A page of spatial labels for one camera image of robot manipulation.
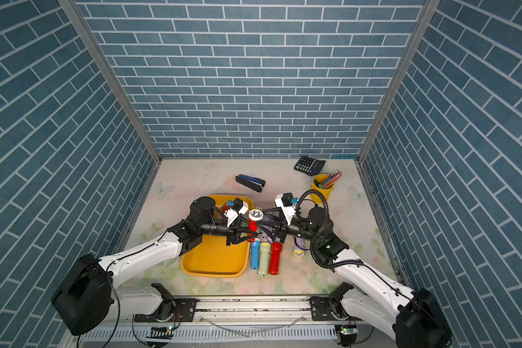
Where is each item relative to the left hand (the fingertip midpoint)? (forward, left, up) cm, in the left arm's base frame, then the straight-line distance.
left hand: (259, 234), depth 72 cm
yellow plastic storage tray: (-2, +18, -19) cm, 26 cm away
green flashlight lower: (-2, -2, -16) cm, 17 cm away
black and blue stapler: (+37, +6, -17) cm, 41 cm away
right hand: (+2, -1, +6) cm, 7 cm away
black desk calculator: (+47, -26, -16) cm, 56 cm away
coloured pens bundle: (+28, -30, -5) cm, 42 cm away
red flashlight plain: (+1, -7, -16) cm, 17 cm away
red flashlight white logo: (+4, +1, +6) cm, 7 cm away
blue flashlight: (+2, +2, -15) cm, 16 cm away
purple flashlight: (-4, -2, +5) cm, 7 cm away
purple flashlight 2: (+1, -15, -17) cm, 22 cm away
